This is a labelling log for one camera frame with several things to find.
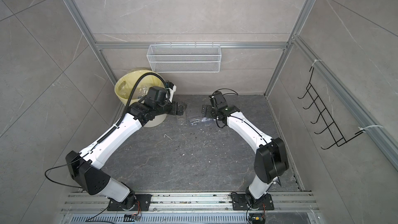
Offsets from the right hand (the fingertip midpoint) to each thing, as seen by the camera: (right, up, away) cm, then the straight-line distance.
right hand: (209, 110), depth 88 cm
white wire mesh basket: (-14, +35, +12) cm, 39 cm away
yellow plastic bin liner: (-51, +16, +4) cm, 54 cm away
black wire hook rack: (+51, -9, -25) cm, 58 cm away
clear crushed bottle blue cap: (-7, -7, +13) cm, 16 cm away
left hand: (-16, +5, -11) cm, 20 cm away
